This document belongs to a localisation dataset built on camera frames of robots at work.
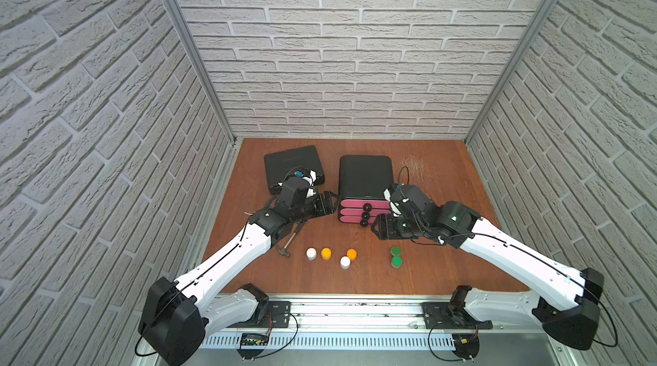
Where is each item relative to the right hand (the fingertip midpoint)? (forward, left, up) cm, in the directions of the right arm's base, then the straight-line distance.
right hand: (382, 227), depth 72 cm
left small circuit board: (-24, +39, -22) cm, 51 cm away
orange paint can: (-1, +8, -17) cm, 19 cm away
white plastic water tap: (+13, +20, +8) cm, 25 cm away
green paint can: (-1, -7, -17) cm, 19 cm away
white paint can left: (-1, +22, -16) cm, 27 cm away
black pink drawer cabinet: (+18, +3, -2) cm, 18 cm away
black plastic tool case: (+38, +34, -14) cm, 53 cm away
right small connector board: (-28, -21, -19) cm, 40 cm away
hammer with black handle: (+2, +31, -17) cm, 36 cm away
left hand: (+13, +16, +1) cm, 20 cm away
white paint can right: (-4, +11, -16) cm, 20 cm away
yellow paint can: (0, +17, -17) cm, 24 cm away
